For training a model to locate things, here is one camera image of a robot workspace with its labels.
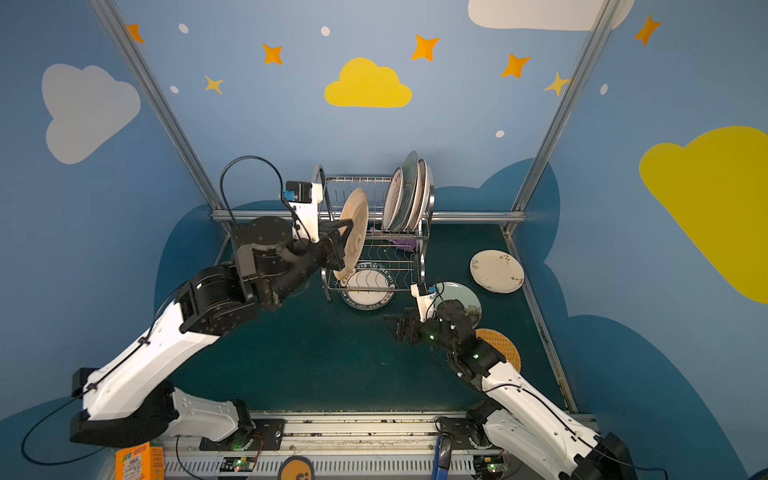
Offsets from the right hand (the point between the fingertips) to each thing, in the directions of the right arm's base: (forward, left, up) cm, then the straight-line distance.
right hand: (399, 311), depth 76 cm
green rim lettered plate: (+17, +10, -15) cm, 24 cm away
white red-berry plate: (+29, -36, -20) cm, 50 cm away
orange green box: (-34, +56, -13) cm, 67 cm away
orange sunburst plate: (+32, +3, +10) cm, 34 cm away
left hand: (+1, +9, +31) cm, 32 cm away
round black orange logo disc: (-33, +23, -19) cm, 45 cm away
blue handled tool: (-33, -10, -15) cm, 37 cm away
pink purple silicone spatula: (+37, -3, -15) cm, 40 cm away
